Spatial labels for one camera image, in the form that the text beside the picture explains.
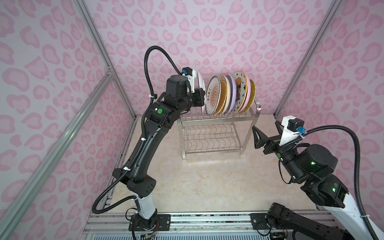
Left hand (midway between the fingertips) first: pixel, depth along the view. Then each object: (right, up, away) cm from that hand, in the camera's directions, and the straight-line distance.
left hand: (206, 88), depth 62 cm
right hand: (+20, -15, -9) cm, 26 cm away
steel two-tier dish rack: (0, -20, +44) cm, 48 cm away
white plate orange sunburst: (+5, +1, +18) cm, 18 cm away
